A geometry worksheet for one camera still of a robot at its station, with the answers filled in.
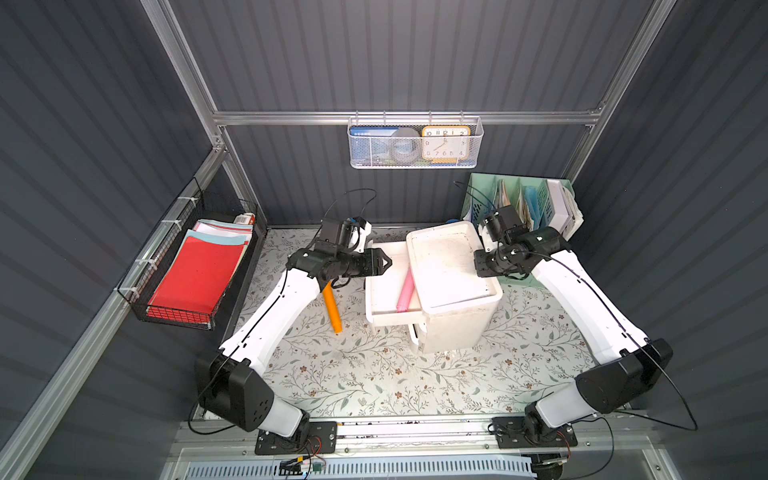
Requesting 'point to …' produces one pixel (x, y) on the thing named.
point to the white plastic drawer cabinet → (457, 306)
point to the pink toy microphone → (406, 293)
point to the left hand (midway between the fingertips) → (380, 261)
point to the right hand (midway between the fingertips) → (490, 264)
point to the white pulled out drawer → (382, 292)
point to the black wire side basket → (202, 214)
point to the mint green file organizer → (488, 193)
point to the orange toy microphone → (331, 302)
